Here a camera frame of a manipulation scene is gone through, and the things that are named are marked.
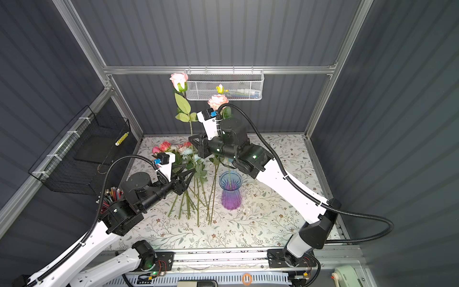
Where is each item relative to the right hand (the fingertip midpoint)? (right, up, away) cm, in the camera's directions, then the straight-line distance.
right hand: (190, 141), depth 60 cm
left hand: (-1, -9, +4) cm, 11 cm away
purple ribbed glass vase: (+13, -18, +19) cm, 29 cm away
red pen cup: (-40, -23, +18) cm, 49 cm away
